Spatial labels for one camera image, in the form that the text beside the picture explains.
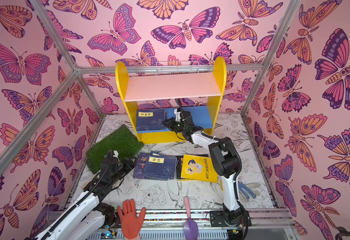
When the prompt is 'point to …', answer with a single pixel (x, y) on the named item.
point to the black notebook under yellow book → (179, 167)
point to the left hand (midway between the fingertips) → (135, 158)
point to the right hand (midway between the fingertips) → (162, 120)
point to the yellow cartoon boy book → (198, 168)
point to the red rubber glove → (131, 224)
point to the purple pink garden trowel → (190, 227)
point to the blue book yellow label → (150, 119)
